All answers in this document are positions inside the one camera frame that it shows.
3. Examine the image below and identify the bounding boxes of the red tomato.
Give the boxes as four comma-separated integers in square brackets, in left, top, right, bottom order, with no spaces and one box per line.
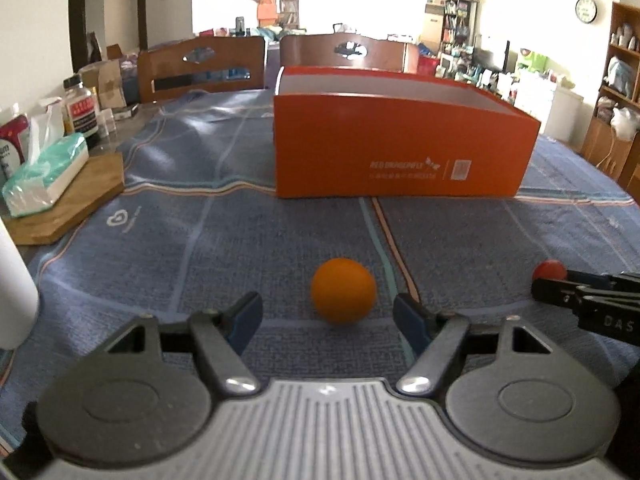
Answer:
[532,259,568,281]

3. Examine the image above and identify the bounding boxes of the brown cardboard box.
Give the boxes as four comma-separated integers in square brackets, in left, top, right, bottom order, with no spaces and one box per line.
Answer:
[80,57,126,111]

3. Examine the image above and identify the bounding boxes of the blue plaid tablecloth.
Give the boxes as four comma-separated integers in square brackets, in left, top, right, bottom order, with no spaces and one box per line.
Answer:
[0,87,640,456]

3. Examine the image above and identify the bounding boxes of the white mug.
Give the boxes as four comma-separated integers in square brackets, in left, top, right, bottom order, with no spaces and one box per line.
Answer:
[0,217,40,350]

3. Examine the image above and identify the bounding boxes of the wooden chair with cutout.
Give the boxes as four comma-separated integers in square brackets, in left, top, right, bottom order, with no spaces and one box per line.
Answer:
[279,34,420,75]
[137,36,267,105]

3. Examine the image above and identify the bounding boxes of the orange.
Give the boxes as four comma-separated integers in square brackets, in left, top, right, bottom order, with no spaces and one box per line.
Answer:
[310,258,377,325]

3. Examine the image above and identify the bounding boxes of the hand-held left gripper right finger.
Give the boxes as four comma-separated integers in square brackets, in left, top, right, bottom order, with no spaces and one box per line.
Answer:
[392,294,556,395]

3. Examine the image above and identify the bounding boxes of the wooden board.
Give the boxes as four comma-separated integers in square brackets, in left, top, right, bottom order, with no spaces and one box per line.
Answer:
[0,152,125,246]

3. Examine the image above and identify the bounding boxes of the dark bottle with red label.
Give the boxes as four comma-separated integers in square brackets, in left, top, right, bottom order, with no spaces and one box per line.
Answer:
[62,76,100,147]

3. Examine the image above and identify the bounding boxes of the teal white tissue pack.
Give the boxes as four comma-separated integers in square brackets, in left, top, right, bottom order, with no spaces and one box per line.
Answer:
[2,105,90,218]

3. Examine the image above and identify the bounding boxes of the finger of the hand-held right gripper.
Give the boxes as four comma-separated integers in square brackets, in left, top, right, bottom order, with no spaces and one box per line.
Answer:
[567,271,640,286]
[531,278,596,311]

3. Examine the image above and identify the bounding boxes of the red white bottle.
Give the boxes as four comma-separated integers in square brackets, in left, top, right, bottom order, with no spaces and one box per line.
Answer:
[0,112,31,171]

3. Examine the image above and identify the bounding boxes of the dark door frame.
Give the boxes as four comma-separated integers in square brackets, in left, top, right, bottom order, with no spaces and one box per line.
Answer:
[70,0,148,73]

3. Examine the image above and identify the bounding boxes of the black television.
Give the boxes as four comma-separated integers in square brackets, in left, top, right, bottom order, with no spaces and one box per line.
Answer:
[472,35,510,73]

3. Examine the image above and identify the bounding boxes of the white cabinet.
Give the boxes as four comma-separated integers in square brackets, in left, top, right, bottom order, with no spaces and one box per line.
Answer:
[515,72,583,143]

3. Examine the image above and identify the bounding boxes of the stacked cardboard boxes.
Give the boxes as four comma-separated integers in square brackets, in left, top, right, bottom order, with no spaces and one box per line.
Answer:
[257,0,301,28]

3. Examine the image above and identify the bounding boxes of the wooden shelf cabinet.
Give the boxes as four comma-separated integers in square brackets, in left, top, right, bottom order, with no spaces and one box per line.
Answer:
[580,2,640,181]

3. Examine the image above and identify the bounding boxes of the dark bookshelf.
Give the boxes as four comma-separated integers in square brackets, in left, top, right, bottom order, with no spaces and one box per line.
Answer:
[440,0,478,56]

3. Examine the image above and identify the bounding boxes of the orange cardboard box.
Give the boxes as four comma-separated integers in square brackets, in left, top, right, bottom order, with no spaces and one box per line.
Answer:
[273,66,541,199]

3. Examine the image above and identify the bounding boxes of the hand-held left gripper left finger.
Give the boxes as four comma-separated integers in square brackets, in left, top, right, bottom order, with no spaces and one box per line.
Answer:
[107,291,264,395]

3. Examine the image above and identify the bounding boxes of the green box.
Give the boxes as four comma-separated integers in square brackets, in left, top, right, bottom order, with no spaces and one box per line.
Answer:
[517,49,551,73]

